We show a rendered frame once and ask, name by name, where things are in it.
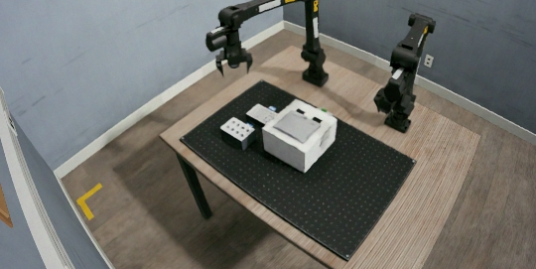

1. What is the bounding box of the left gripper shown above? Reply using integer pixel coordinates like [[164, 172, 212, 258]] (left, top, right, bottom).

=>
[[373, 87, 415, 124]]

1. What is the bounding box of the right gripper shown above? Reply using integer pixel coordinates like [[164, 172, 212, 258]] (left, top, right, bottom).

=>
[[214, 48, 252, 77]]

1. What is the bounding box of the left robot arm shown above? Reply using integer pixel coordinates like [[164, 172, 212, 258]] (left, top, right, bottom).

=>
[[378, 13, 436, 133]]

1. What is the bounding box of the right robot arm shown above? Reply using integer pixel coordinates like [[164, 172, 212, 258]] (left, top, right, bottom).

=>
[[204, 0, 329, 83]]

